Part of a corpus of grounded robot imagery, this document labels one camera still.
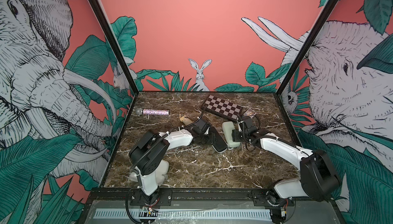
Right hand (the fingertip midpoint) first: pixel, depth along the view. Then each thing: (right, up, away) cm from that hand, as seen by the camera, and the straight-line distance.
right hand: (234, 131), depth 90 cm
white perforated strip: (-35, -35, -20) cm, 54 cm away
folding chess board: (-5, +14, +18) cm, 23 cm away
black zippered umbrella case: (-10, -7, 0) cm, 12 cm away
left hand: (-12, -5, 0) cm, 12 cm away
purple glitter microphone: (-62, +11, +14) cm, 65 cm away
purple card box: (+15, +10, +17) cm, 25 cm away
